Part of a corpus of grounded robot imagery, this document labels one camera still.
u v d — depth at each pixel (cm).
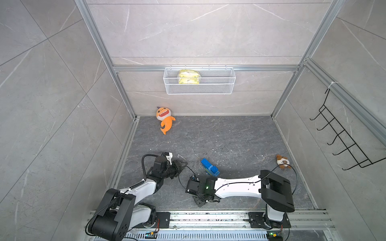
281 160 92
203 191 59
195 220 75
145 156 76
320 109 78
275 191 48
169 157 83
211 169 82
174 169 77
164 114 111
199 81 88
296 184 49
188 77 88
